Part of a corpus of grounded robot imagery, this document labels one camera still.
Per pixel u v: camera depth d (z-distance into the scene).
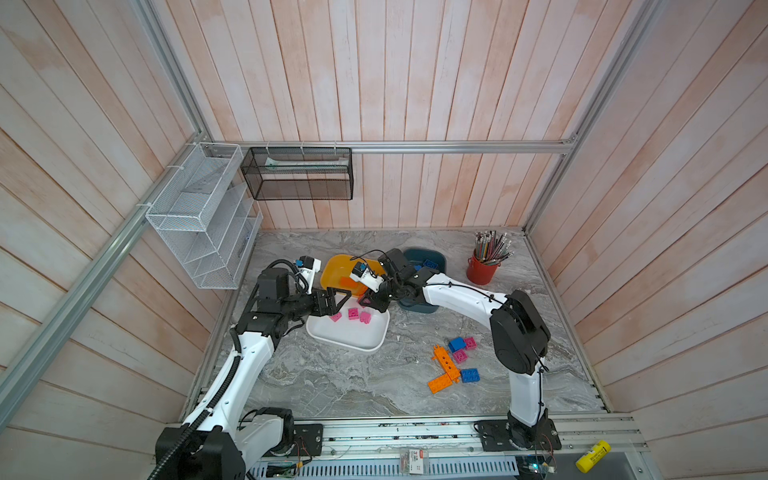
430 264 1.07
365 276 0.78
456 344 0.89
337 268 1.04
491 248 0.98
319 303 0.68
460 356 0.86
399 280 0.72
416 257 1.08
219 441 0.38
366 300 0.81
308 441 0.73
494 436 0.73
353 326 0.93
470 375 0.82
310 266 0.71
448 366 0.84
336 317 0.95
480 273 1.04
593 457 0.70
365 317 0.95
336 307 0.69
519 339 0.50
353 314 0.95
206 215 0.72
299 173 1.03
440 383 0.82
